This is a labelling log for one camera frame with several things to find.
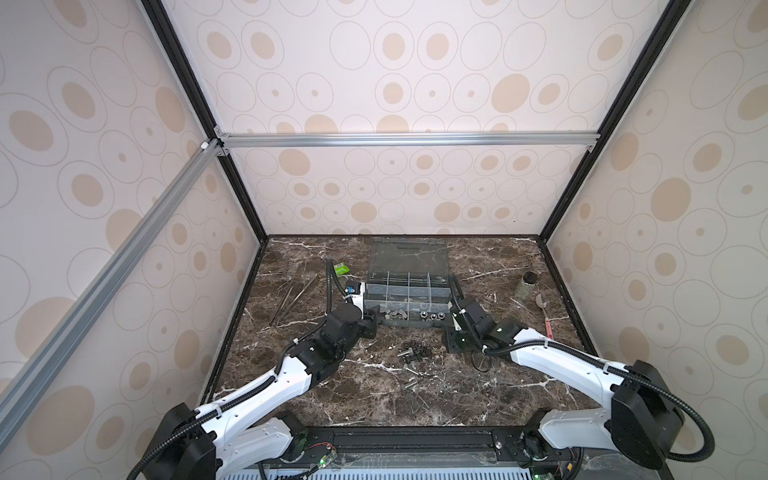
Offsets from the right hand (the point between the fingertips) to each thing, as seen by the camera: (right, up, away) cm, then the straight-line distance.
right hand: (447, 338), depth 85 cm
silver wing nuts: (-15, +5, +12) cm, 20 cm away
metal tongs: (-52, +6, +12) cm, 53 cm away
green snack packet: (-34, +19, +24) cm, 46 cm away
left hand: (-19, +11, -7) cm, 23 cm away
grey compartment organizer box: (-10, +16, +15) cm, 24 cm away
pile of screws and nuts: (-7, -7, +2) cm, 10 cm away
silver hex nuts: (-2, +4, +12) cm, 13 cm away
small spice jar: (+28, +13, +13) cm, 34 cm away
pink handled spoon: (+34, +3, +10) cm, 36 cm away
